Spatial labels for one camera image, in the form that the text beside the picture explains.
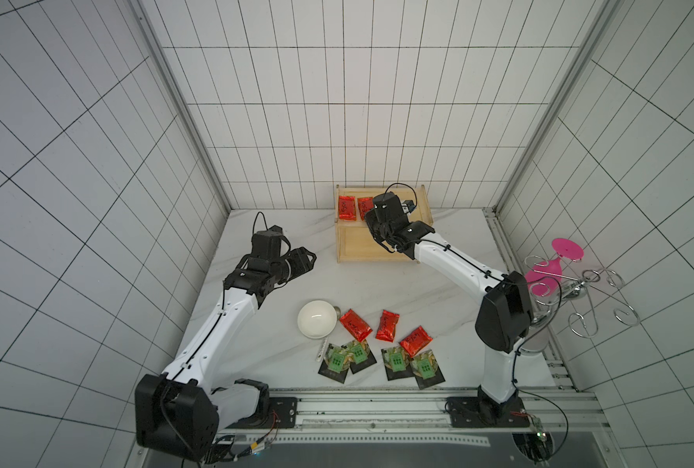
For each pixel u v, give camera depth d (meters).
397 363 0.81
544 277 0.69
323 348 0.83
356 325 0.87
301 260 0.70
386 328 0.85
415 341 0.83
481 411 0.66
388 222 0.66
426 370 0.79
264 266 0.60
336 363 0.81
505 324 0.48
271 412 0.71
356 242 1.06
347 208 0.90
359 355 0.82
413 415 0.75
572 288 0.66
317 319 0.87
